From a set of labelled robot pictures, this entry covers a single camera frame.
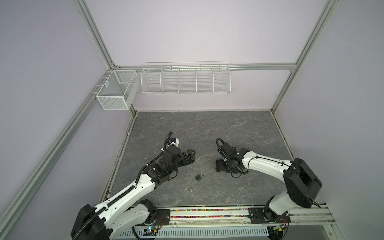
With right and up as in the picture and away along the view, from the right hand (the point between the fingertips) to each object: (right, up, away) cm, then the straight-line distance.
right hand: (221, 169), depth 87 cm
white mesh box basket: (-68, +49, +13) cm, 85 cm away
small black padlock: (-13, -4, -1) cm, 14 cm away
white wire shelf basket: (-22, +58, +12) cm, 63 cm away
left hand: (-19, +10, -8) cm, 23 cm away
